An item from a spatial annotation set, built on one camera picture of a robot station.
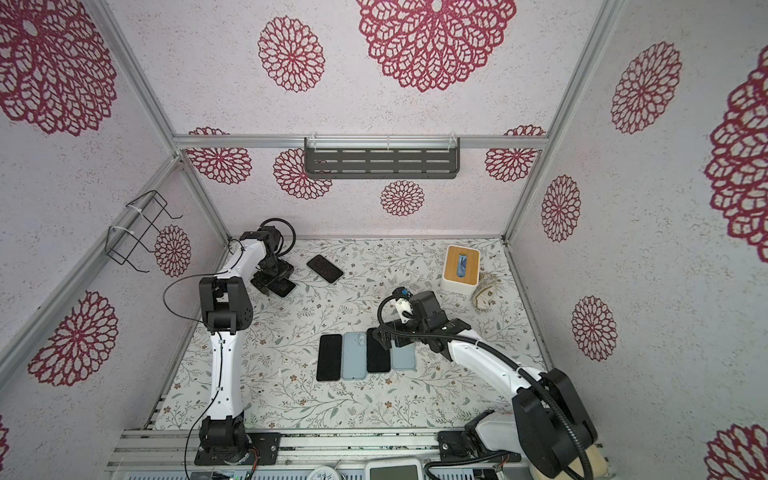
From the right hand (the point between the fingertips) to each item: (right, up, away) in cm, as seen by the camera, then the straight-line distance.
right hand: (387, 325), depth 84 cm
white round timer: (-15, -31, -15) cm, 37 cm away
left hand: (-38, +9, +23) cm, 46 cm away
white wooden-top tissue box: (+27, +14, +24) cm, 39 cm away
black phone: (-23, +16, +29) cm, 41 cm away
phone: (-10, -11, +7) cm, 16 cm away
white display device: (+1, -29, -16) cm, 33 cm away
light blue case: (+5, -11, +6) cm, 14 cm away
